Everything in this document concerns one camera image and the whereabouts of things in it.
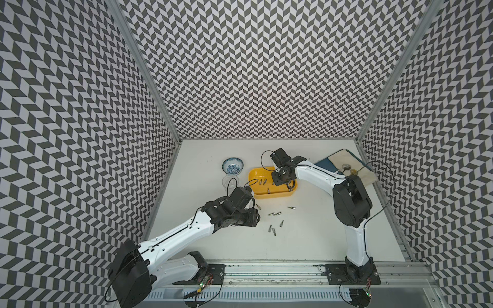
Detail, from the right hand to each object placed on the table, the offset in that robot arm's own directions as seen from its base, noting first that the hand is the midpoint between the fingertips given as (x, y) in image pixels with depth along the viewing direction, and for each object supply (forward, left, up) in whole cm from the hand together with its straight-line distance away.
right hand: (280, 180), depth 95 cm
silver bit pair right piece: (-16, +2, -2) cm, 17 cm away
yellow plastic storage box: (+1, +9, -4) cm, 10 cm away
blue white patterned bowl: (+11, +25, -3) cm, 28 cm away
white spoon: (+11, -38, -4) cm, 39 cm away
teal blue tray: (+14, -29, -5) cm, 32 cm away
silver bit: (+1, +7, -3) cm, 8 cm away
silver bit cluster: (-5, +4, +6) cm, 9 cm away
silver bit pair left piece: (-16, +5, -2) cm, 17 cm away
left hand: (-22, +13, +5) cm, 26 cm away
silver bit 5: (-20, +1, -5) cm, 21 cm away
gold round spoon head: (+8, -41, -5) cm, 43 cm away
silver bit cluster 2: (-23, +6, -4) cm, 24 cm away
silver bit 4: (-12, -6, -6) cm, 15 cm away
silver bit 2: (-4, +6, -4) cm, 8 cm away
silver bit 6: (-23, +4, -5) cm, 23 cm away
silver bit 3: (-13, +10, -5) cm, 17 cm away
